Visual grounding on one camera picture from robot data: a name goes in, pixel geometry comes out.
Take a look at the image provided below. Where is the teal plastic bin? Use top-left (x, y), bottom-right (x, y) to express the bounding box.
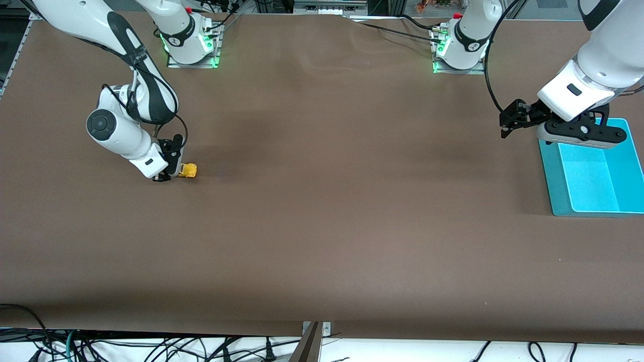
top-left (538, 118), bottom-right (644, 218)

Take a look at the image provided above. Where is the orange background clutter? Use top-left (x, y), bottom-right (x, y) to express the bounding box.
top-left (416, 0), bottom-right (454, 14)

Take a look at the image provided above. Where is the grey background device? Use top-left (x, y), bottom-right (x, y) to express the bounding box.
top-left (293, 0), bottom-right (369, 16)

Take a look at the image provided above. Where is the dark metal strut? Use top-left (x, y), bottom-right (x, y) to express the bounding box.
top-left (288, 322), bottom-right (323, 362)

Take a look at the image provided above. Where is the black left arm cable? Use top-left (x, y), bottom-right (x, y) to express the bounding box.
top-left (484, 0), bottom-right (524, 115)

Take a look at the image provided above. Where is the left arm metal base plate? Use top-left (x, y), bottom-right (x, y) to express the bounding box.
top-left (432, 28), bottom-right (486, 75)

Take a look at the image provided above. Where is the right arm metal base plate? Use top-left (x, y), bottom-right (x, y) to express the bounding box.
top-left (167, 23), bottom-right (223, 69)

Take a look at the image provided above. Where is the short black table cable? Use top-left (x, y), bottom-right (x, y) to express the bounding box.
top-left (399, 14), bottom-right (437, 31)

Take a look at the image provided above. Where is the long black table cable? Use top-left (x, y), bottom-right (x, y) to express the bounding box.
top-left (352, 19), bottom-right (446, 40)

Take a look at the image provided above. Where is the black base cable bundle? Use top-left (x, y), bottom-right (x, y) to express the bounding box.
top-left (194, 0), bottom-right (243, 32)

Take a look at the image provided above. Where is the aluminium frame profile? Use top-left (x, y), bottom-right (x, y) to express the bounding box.
top-left (0, 13), bottom-right (42, 97)

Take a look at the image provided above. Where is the black looped floor cable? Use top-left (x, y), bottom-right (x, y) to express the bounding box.
top-left (0, 303), bottom-right (51, 362)

